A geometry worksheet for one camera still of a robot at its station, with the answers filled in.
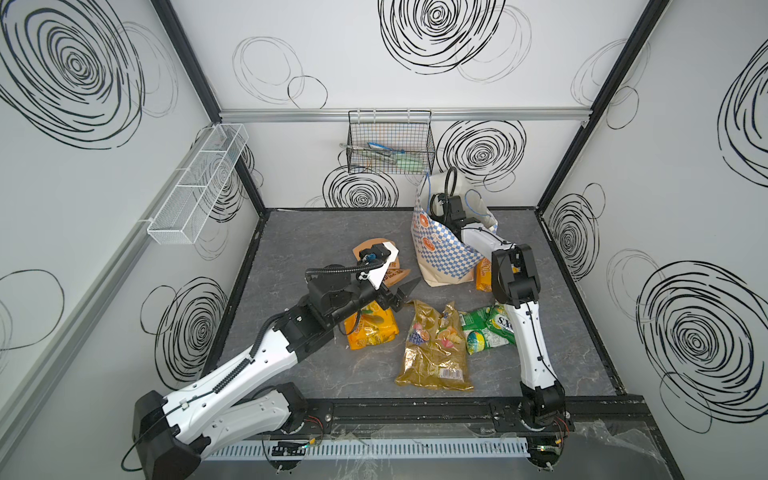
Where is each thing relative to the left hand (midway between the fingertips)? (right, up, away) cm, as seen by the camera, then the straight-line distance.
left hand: (406, 264), depth 64 cm
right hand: (+9, +11, +47) cm, 49 cm away
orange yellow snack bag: (-8, -19, +19) cm, 28 cm away
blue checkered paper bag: (+13, 0, +23) cm, 27 cm away
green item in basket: (+2, +28, +23) cm, 36 cm away
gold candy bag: (+9, -25, +15) cm, 31 cm away
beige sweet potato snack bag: (-2, -6, +30) cm, 31 cm away
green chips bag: (+24, -20, +21) cm, 38 cm away
